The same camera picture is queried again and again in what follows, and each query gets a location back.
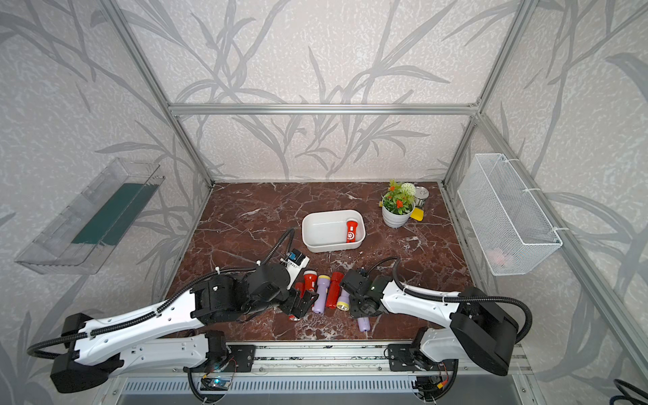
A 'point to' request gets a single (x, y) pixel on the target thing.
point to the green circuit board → (214, 384)
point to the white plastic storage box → (326, 231)
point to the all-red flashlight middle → (334, 288)
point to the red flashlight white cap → (351, 230)
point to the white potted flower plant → (398, 203)
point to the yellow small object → (418, 214)
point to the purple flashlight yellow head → (323, 283)
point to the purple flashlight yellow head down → (343, 301)
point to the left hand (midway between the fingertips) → (308, 293)
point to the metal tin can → (421, 195)
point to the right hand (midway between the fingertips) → (355, 308)
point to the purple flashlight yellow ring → (364, 324)
